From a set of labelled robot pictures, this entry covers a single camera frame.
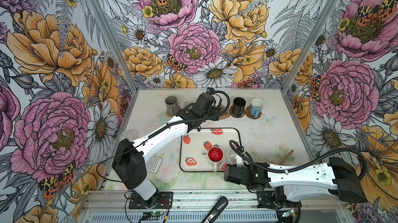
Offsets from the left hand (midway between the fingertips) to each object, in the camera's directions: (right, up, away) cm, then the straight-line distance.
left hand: (212, 112), depth 81 cm
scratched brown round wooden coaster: (+16, -4, +24) cm, 29 cm away
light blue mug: (+28, +3, +17) cm, 33 cm away
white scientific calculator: (-31, -28, +3) cm, 42 cm away
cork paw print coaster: (+11, -3, +26) cm, 28 cm away
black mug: (+17, +2, +18) cm, 25 cm away
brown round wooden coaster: (+25, -3, +24) cm, 35 cm away
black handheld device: (+1, -41, -14) cm, 44 cm away
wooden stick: (+41, -25, +6) cm, 49 cm away
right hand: (+12, -30, -4) cm, 33 cm away
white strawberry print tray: (-10, -20, +10) cm, 25 cm away
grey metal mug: (-25, +4, +18) cm, 31 cm away
